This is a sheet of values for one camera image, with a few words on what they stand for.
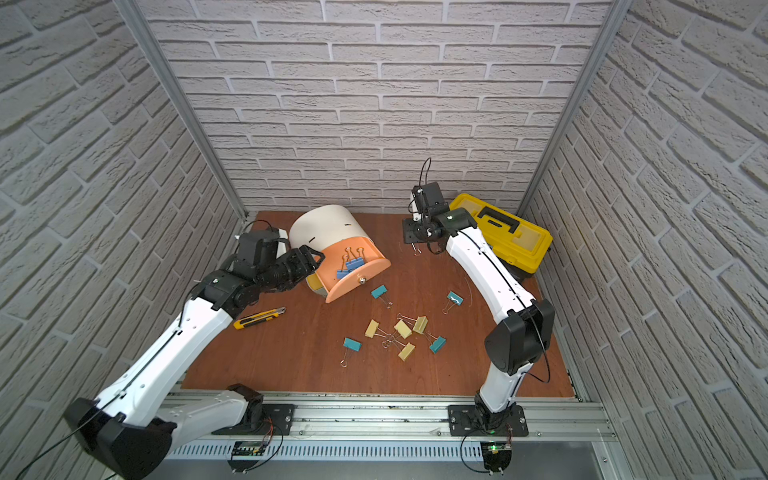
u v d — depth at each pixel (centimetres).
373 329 89
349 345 86
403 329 89
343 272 83
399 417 76
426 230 57
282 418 75
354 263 82
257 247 52
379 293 97
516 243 89
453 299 95
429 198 61
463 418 74
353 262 83
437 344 85
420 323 89
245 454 72
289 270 62
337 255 85
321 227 86
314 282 81
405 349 85
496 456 70
